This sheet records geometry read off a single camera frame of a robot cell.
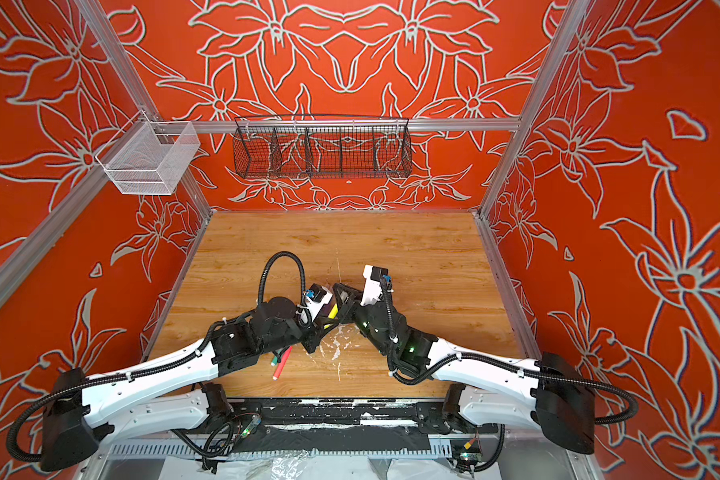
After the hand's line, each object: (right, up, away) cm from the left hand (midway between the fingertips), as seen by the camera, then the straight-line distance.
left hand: (336, 315), depth 71 cm
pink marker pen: (-16, -16, +10) cm, 25 cm away
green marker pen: (-13, -7, -9) cm, 17 cm away
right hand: (-2, +7, -2) cm, 7 cm away
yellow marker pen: (-1, +1, -2) cm, 2 cm away
